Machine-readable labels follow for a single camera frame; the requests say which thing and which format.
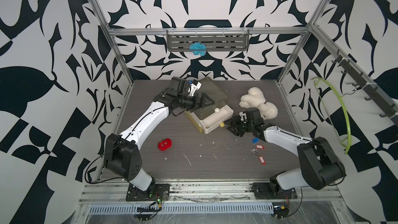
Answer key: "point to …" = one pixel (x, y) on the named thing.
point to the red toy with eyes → (165, 144)
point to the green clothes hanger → (349, 146)
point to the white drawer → (214, 120)
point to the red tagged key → (260, 146)
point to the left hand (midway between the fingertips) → (208, 102)
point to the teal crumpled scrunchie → (198, 48)
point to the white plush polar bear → (255, 98)
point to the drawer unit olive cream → (216, 93)
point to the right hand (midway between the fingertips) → (224, 121)
